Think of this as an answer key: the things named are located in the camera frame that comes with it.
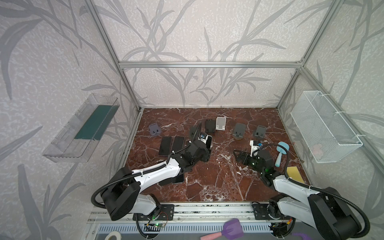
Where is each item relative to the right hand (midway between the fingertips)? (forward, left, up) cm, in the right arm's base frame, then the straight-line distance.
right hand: (238, 147), depth 88 cm
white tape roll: (-40, +63, -8) cm, 75 cm away
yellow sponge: (-12, -32, -9) cm, 35 cm away
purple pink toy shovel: (-39, +8, -8) cm, 40 cm away
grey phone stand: (+16, +54, -4) cm, 57 cm away
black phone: (-24, +31, +19) cm, 44 cm away
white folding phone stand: (+22, +8, -5) cm, 24 cm away
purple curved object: (-41, -25, -8) cm, 49 cm away
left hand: (0, +18, +5) cm, 18 cm away
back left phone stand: (+18, +28, -11) cm, 35 cm away
